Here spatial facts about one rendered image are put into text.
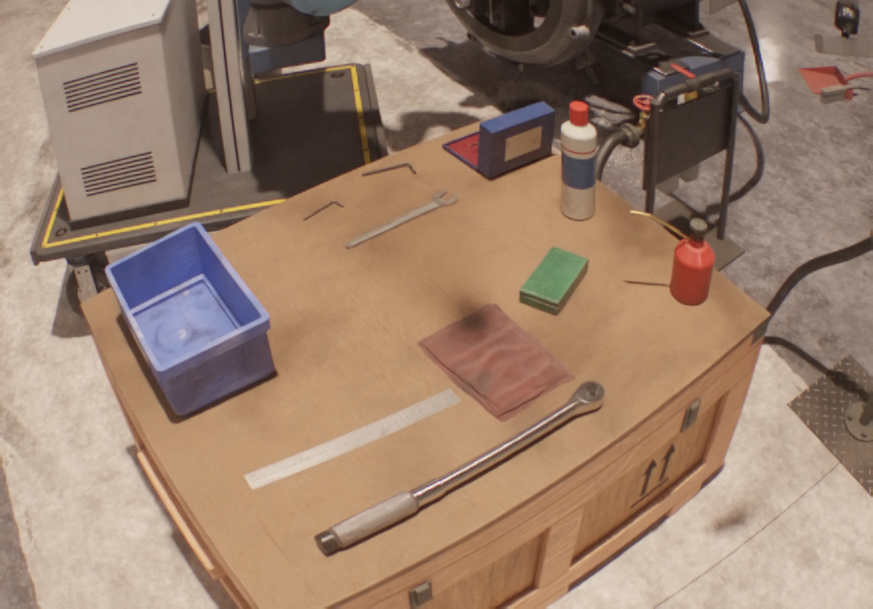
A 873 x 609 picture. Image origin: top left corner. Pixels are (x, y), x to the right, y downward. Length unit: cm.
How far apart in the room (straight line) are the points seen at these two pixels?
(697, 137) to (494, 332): 95
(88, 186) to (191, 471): 96
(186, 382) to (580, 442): 57
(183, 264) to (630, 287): 75
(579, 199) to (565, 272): 18
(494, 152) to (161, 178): 76
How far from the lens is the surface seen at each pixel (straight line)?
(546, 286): 146
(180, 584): 175
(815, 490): 191
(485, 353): 137
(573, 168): 159
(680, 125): 208
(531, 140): 176
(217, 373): 133
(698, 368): 140
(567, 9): 242
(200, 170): 219
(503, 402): 131
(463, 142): 185
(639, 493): 158
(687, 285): 148
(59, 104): 197
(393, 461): 126
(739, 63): 313
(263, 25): 180
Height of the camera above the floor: 145
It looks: 41 degrees down
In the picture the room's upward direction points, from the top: 4 degrees counter-clockwise
